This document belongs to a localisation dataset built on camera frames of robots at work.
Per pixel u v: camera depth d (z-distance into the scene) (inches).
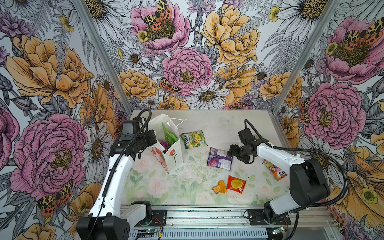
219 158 36.5
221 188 32.5
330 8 28.3
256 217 29.1
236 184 32.7
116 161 18.1
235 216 30.0
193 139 40.1
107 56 35.4
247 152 31.2
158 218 28.7
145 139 25.5
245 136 30.8
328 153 30.3
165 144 29.2
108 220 14.9
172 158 31.3
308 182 17.8
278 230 28.2
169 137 32.0
